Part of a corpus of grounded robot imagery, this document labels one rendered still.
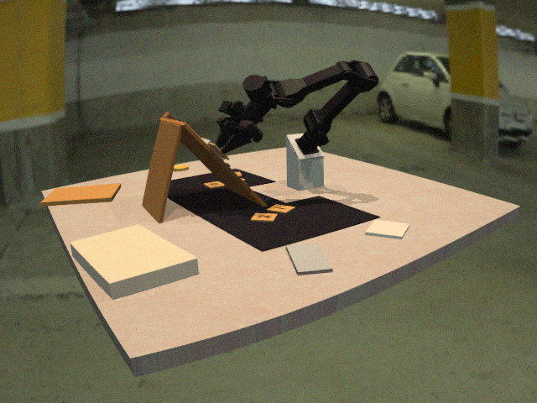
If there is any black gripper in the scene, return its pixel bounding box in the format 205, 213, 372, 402
215, 103, 263, 154

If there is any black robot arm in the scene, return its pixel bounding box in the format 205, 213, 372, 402
219, 60, 379, 155

